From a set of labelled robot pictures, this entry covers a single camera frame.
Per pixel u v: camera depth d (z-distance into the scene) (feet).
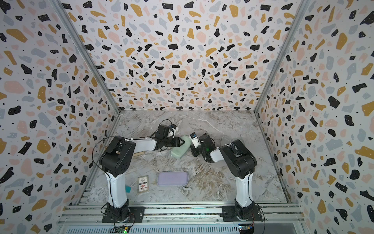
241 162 1.75
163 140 2.69
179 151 3.04
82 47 2.73
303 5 2.32
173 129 2.85
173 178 2.69
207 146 2.63
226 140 3.37
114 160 1.76
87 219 2.43
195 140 2.95
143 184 2.73
